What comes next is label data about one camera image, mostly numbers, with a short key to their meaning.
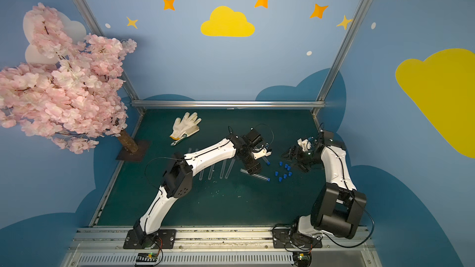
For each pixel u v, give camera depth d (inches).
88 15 30.8
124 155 38.7
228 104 46.8
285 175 36.3
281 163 37.8
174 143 41.1
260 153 31.0
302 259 28.9
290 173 36.6
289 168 37.4
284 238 29.4
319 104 46.8
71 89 22.6
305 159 28.7
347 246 16.4
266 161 38.5
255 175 36.3
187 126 44.0
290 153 29.4
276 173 36.7
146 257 28.7
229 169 37.5
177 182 21.4
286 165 37.7
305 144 31.3
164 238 29.5
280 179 35.7
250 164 31.4
